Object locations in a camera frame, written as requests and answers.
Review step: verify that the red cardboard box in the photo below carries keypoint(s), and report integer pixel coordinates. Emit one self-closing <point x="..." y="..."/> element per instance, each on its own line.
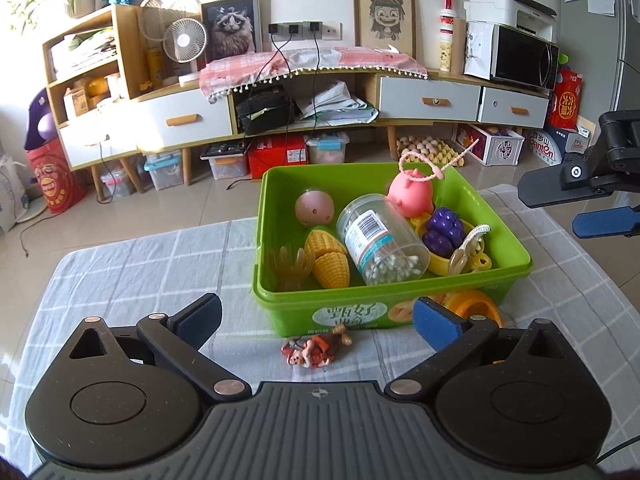
<point x="275" y="151"/>

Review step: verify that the small brown figurine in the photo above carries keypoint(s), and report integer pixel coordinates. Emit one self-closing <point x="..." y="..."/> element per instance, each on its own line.
<point x="318" y="350"/>

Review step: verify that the small white desk fan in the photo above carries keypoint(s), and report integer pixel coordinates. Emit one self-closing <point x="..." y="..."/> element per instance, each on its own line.
<point x="185" y="40"/>

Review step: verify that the purple toy grapes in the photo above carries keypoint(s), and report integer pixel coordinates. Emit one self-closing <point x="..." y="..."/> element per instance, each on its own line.
<point x="444" y="232"/>

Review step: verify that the white printer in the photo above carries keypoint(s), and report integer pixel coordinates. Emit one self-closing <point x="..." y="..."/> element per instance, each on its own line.
<point x="528" y="15"/>

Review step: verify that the wooden white TV cabinet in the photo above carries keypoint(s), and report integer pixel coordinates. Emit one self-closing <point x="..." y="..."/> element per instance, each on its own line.
<point x="102" y="114"/>

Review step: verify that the yellow toy pot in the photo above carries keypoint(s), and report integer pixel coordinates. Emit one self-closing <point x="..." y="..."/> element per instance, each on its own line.
<point x="439" y="265"/>

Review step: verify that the framed cartoon girl drawing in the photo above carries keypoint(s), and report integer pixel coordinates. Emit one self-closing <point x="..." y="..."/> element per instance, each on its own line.
<point x="386" y="24"/>

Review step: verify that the grey checked tablecloth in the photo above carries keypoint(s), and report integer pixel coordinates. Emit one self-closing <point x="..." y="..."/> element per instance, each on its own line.
<point x="165" y="272"/>

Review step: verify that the red printed bucket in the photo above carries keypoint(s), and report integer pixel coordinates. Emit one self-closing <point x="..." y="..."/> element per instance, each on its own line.
<point x="60" y="186"/>

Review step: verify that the black microwave oven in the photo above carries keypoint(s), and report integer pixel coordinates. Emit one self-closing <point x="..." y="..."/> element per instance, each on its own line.
<point x="507" y="55"/>

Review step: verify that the framed cat picture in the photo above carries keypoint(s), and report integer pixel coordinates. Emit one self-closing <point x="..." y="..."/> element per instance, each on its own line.
<point x="233" y="28"/>

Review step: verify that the black bag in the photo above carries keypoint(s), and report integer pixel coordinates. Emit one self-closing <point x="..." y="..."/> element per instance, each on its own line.
<point x="265" y="109"/>

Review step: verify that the grey refrigerator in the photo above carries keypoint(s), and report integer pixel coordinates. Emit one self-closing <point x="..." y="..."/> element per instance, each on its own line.
<point x="601" y="37"/>

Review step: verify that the white starfish toy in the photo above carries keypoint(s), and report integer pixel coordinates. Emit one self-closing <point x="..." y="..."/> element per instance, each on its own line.
<point x="467" y="250"/>

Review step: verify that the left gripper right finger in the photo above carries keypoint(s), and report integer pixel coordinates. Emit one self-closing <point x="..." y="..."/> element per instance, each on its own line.
<point x="456" y="341"/>

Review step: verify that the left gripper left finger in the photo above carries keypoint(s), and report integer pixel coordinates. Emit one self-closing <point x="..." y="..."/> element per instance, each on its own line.
<point x="176" y="340"/>

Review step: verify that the yellow toy corn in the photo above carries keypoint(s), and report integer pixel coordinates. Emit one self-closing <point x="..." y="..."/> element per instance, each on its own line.
<point x="331" y="264"/>

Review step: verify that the green plastic storage box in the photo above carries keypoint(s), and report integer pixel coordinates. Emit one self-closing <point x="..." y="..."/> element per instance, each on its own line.
<point x="314" y="309"/>

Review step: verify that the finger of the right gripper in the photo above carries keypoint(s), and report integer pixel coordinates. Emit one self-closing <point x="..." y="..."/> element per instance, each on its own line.
<point x="566" y="183"/>
<point x="621" y="221"/>

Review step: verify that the clear cotton swab jar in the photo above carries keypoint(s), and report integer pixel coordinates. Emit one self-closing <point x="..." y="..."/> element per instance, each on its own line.
<point x="380" y="241"/>

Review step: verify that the pink checked cloth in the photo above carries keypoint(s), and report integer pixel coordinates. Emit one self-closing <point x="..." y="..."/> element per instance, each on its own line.
<point x="243" y="73"/>

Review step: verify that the egg tray with eggs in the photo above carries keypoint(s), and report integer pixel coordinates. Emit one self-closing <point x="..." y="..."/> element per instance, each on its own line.
<point x="436" y="150"/>

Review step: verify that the translucent amber hand toy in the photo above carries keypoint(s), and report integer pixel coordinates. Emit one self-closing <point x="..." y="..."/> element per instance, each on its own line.
<point x="291" y="269"/>

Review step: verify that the pink pig toy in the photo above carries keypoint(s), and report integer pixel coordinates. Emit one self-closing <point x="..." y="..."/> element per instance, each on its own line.
<point x="411" y="192"/>

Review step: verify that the clear blue-lid storage bin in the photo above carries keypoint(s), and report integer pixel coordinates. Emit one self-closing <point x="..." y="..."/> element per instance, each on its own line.
<point x="165" y="169"/>

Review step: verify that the pink capsule ball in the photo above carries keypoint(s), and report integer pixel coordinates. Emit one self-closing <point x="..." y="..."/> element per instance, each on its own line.
<point x="314" y="208"/>

